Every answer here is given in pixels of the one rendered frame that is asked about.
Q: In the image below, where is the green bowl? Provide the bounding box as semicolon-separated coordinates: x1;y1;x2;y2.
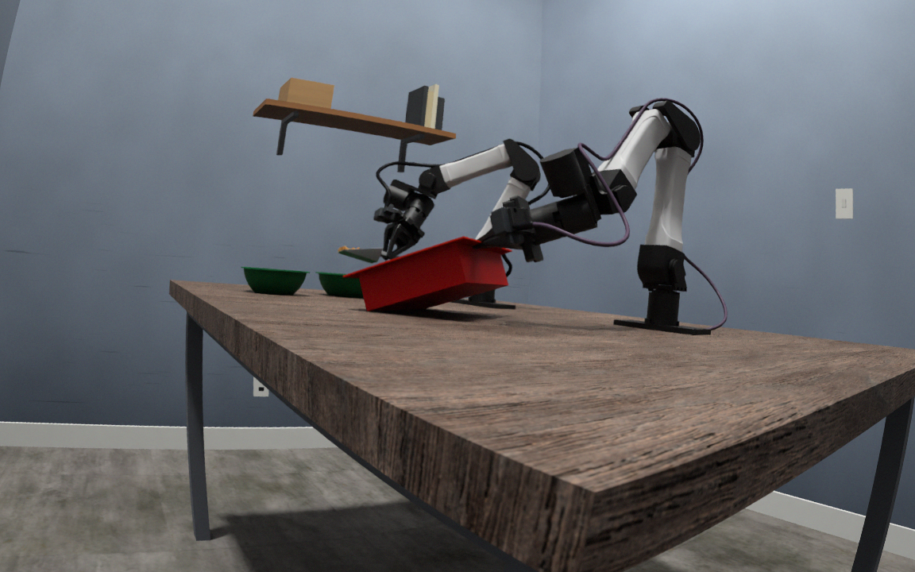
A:
241;267;310;296
316;272;364;298

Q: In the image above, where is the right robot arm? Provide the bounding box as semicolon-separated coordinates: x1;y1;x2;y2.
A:
374;138;541;309

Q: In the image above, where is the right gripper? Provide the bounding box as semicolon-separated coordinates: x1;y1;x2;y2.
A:
383;207;426;260

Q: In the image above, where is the grey metal scoop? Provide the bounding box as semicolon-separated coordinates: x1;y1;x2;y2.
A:
337;248;390;264

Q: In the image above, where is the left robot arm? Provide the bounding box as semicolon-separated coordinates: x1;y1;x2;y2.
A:
490;101;711;335

